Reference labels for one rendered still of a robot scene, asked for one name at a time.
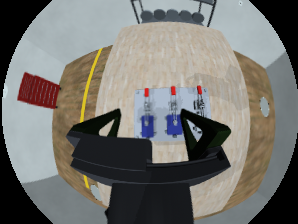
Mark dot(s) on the grey fixture plate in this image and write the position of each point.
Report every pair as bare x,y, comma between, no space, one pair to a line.
160,98

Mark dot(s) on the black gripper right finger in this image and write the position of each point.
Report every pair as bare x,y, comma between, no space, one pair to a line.
213,133

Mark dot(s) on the grey toggle clamp with red handle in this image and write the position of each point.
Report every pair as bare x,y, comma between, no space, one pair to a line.
148,107

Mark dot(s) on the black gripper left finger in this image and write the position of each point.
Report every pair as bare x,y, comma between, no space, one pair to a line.
93,126

